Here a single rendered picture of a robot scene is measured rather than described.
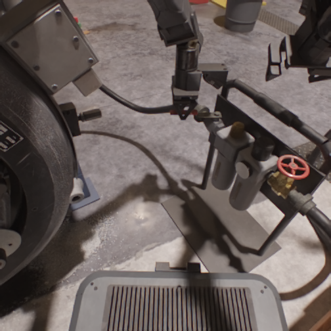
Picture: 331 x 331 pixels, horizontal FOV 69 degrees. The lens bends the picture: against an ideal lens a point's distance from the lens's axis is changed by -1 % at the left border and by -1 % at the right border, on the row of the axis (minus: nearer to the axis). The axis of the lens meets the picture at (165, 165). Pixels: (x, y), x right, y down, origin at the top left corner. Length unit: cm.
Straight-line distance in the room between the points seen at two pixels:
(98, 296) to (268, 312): 41
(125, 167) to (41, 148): 82
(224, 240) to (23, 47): 89
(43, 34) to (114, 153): 97
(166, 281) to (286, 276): 52
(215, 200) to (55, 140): 81
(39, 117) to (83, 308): 46
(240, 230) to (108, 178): 63
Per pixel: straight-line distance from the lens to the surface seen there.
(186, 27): 60
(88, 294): 70
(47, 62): 42
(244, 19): 281
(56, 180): 52
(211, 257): 100
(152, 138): 138
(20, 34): 40
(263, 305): 72
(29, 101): 42
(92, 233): 106
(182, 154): 129
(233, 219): 109
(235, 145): 70
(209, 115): 77
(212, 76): 68
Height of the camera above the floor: 92
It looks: 49 degrees down
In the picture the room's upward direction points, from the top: 2 degrees clockwise
